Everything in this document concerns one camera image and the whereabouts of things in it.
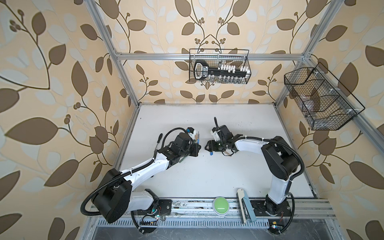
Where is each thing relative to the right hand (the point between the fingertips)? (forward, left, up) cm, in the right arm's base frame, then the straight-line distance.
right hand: (208, 149), depth 94 cm
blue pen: (-2, -2, -1) cm, 3 cm away
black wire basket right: (+5, -56, +33) cm, 66 cm away
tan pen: (+7, +8, +4) cm, 11 cm away
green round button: (-32, -3, 0) cm, 32 cm away
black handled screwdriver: (+7, +33, +1) cm, 33 cm away
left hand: (-4, +5, +12) cm, 13 cm away
